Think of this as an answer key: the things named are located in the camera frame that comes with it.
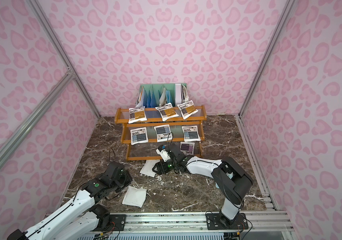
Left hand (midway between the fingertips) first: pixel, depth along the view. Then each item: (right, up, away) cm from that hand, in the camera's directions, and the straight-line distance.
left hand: (135, 175), depth 82 cm
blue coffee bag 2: (+31, +23, +6) cm, 39 cm away
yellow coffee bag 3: (+2, +33, -4) cm, 33 cm away
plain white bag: (0, -12, -1) cm, 12 cm away
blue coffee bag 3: (+1, +21, +6) cm, 22 cm away
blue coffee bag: (+15, +23, +7) cm, 28 cm away
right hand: (+12, +3, +4) cm, 13 cm away
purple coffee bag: (+30, +13, +16) cm, 36 cm away
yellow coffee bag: (+29, +36, -1) cm, 46 cm away
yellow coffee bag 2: (+18, +35, -2) cm, 39 cm away
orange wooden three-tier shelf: (+3, +10, +18) cm, 21 cm away
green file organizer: (+6, +49, +25) cm, 55 cm away
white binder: (+24, +48, +15) cm, 56 cm away
